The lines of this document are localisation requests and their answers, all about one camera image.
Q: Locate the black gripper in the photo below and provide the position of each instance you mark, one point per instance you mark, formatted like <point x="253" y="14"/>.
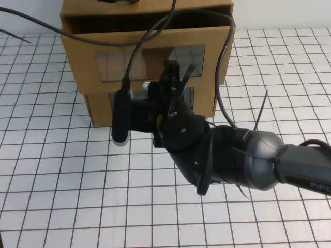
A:
<point x="186" y="136"/>

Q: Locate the brown cardboard shoebox cabinet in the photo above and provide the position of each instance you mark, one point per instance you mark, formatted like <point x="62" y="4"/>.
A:
<point x="126" y="23"/>

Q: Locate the white grid tablecloth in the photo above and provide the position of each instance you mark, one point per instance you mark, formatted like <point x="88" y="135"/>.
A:
<point x="64" y="183"/>

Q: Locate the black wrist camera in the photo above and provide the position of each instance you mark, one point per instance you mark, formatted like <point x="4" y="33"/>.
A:
<point x="122" y="107"/>

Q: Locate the brown cardboard drawer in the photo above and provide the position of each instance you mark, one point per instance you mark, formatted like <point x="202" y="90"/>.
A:
<point x="201" y="100"/>
<point x="100" y="69"/>

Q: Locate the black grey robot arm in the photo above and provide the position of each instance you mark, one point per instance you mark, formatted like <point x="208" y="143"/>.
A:
<point x="260" y="159"/>

